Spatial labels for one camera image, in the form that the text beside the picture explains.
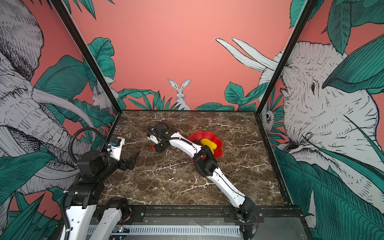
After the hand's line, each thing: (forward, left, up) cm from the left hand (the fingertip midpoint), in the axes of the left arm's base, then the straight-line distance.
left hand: (128, 147), depth 69 cm
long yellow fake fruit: (+14, -43, -25) cm, 52 cm away
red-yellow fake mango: (+11, -6, -19) cm, 22 cm away
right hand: (+13, -6, -23) cm, 27 cm away
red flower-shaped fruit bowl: (+22, -35, -24) cm, 48 cm away
